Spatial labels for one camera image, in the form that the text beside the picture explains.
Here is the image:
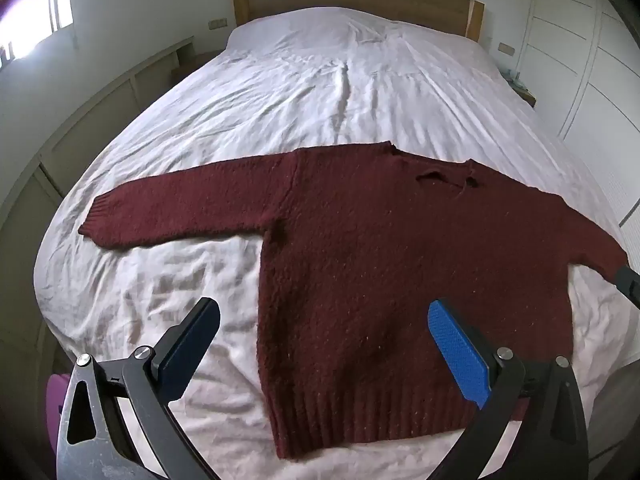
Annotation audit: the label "wooden nightstand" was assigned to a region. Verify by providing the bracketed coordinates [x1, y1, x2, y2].
[500, 67, 538, 108]

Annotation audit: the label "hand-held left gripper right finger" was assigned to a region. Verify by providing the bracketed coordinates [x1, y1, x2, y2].
[427, 300, 591, 480]

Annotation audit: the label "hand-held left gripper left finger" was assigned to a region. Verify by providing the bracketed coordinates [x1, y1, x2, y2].
[56, 297, 221, 480]

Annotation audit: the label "maroon knitted sweater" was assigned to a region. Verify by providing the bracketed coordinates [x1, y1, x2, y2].
[78, 141, 630, 461]

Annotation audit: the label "bed with white sheet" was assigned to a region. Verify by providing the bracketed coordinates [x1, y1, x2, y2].
[32, 6, 636, 480]

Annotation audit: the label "white wardrobe doors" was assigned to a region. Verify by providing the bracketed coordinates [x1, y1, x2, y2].
[520, 0, 640, 226]

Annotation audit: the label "purple object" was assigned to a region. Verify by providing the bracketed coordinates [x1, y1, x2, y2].
[45, 372, 71, 456]

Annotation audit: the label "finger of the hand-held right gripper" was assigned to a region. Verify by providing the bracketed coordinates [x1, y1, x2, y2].
[612, 265, 640, 311]

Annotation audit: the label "bright window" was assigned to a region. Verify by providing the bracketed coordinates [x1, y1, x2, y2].
[0, 0, 76, 68]

